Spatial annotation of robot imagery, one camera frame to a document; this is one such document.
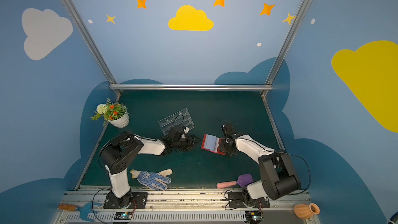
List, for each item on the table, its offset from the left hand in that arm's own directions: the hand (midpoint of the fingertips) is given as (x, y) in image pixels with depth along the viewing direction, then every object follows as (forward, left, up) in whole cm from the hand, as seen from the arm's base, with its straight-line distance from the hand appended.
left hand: (202, 143), depth 89 cm
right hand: (0, -14, -4) cm, 15 cm away
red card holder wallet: (+2, -7, -4) cm, 8 cm away
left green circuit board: (-35, +36, -4) cm, 51 cm away
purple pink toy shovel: (-19, -21, -3) cm, 29 cm away
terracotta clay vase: (-32, -44, +6) cm, 55 cm away
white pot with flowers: (+13, +52, +9) cm, 55 cm away
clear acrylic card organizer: (+18, +14, -1) cm, 23 cm away
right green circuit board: (-34, -25, -5) cm, 42 cm away
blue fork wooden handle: (-34, +54, -3) cm, 64 cm away
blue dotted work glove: (-20, +23, -4) cm, 31 cm away
